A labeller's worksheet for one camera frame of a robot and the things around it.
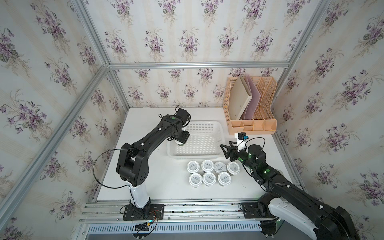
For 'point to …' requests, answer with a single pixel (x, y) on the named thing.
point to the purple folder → (247, 114)
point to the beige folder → (240, 95)
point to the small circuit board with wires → (142, 227)
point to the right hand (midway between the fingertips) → (227, 144)
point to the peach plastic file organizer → (263, 121)
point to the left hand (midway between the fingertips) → (182, 138)
